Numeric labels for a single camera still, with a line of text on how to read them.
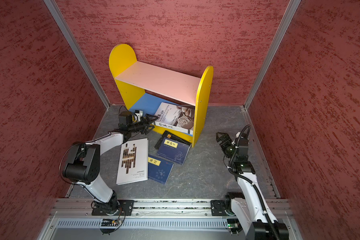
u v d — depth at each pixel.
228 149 0.70
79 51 0.88
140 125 0.81
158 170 0.85
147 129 0.85
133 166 0.85
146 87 0.74
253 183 0.50
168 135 1.00
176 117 0.90
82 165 0.47
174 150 0.93
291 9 0.72
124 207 0.74
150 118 0.83
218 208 0.74
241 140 0.60
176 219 0.72
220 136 0.73
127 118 0.74
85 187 0.53
